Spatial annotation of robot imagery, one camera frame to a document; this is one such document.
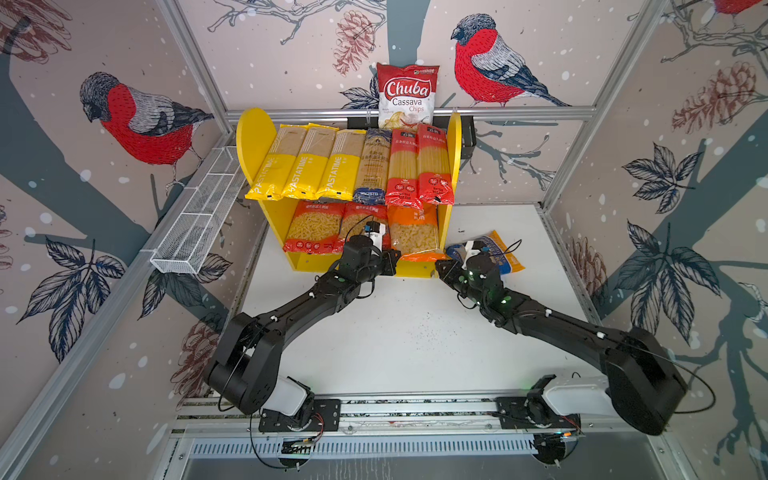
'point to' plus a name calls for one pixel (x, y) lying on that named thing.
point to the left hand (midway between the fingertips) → (402, 253)
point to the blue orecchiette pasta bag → (492, 245)
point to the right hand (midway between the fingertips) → (431, 267)
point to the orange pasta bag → (414, 232)
